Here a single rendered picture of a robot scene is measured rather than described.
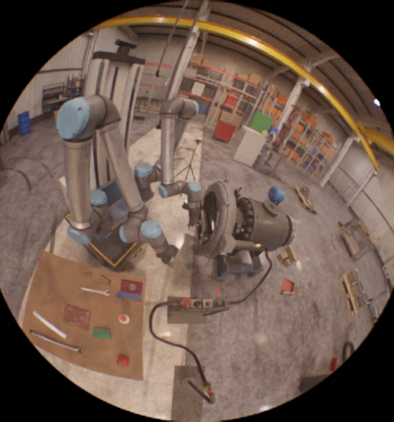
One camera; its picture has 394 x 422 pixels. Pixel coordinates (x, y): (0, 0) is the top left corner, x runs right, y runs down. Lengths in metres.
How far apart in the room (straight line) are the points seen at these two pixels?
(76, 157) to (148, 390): 1.80
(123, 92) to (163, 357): 2.10
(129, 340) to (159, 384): 0.74
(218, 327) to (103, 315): 1.16
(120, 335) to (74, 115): 1.16
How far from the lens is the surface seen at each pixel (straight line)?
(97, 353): 1.22
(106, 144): 0.63
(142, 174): 1.17
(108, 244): 1.52
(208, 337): 1.73
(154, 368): 1.68
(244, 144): 5.03
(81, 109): 0.48
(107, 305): 1.18
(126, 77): 1.06
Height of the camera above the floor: 1.61
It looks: 42 degrees down
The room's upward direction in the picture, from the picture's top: 24 degrees clockwise
